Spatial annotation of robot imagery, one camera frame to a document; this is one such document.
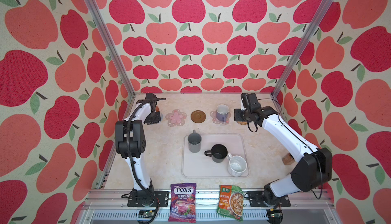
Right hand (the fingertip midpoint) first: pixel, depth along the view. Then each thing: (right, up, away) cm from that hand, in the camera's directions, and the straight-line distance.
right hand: (240, 116), depth 85 cm
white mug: (-2, -27, -1) cm, 27 cm away
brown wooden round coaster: (-24, -1, +22) cm, 32 cm away
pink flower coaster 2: (-13, 0, +23) cm, 26 cm away
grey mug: (-26, -16, +6) cm, 31 cm away
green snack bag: (-8, -40, -13) cm, 43 cm away
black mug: (-12, -21, +2) cm, 25 cm away
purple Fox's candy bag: (-32, -40, -15) cm, 53 cm away
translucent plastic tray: (-24, -28, -1) cm, 37 cm away
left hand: (-52, -5, +13) cm, 53 cm away
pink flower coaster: (-39, -2, +23) cm, 46 cm away
